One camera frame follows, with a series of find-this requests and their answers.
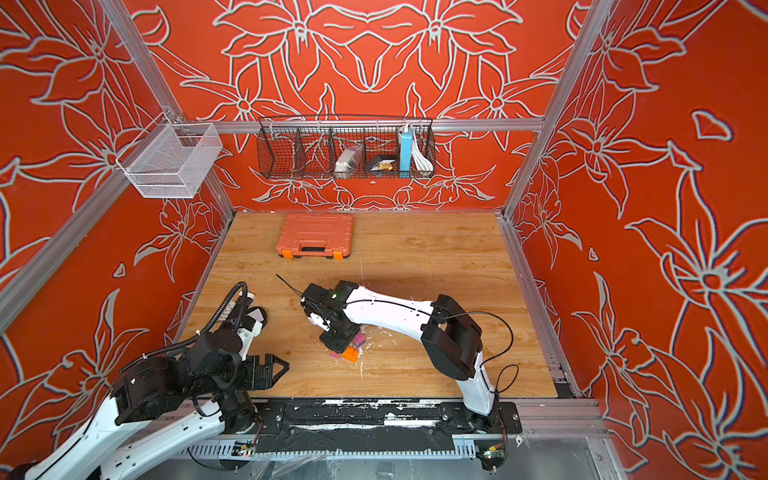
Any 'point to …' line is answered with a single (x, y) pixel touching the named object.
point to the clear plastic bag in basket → (348, 161)
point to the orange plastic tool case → (316, 235)
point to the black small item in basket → (383, 163)
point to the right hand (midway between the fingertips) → (330, 342)
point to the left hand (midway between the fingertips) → (278, 367)
